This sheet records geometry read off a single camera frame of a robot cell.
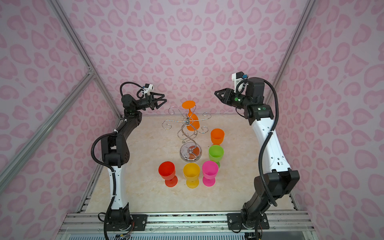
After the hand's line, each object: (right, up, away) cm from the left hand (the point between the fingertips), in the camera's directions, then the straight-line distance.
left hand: (165, 97), depth 83 cm
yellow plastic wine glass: (+15, -41, -2) cm, 44 cm away
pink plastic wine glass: (+25, -39, -3) cm, 46 cm away
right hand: (+27, -1, -15) cm, 31 cm away
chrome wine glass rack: (+13, -32, +15) cm, 38 cm away
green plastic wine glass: (+29, -32, +5) cm, 43 cm away
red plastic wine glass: (+2, -39, -5) cm, 40 cm away
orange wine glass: (+29, -22, +6) cm, 37 cm away
